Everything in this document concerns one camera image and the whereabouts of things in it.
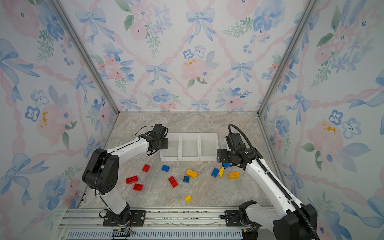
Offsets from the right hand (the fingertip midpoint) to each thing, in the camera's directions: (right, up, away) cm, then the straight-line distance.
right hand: (227, 155), depth 80 cm
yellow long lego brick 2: (+6, -13, +7) cm, 16 cm away
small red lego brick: (-47, -10, +11) cm, 49 cm away
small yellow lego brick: (-21, -23, -1) cm, 31 cm away
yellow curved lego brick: (-2, -11, +7) cm, 14 cm away
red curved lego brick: (-30, -16, +4) cm, 34 cm away
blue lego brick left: (-35, -10, +12) cm, 38 cm away
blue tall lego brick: (+1, -8, +9) cm, 12 cm away
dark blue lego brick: (-22, -15, +5) cm, 27 cm away
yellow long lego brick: (-19, -13, +8) cm, 24 cm away
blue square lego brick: (-5, -12, +7) cm, 15 cm away
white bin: (-31, -2, +17) cm, 36 cm away
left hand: (-36, +5, +15) cm, 39 cm away
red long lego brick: (-52, -15, +5) cm, 55 cm away
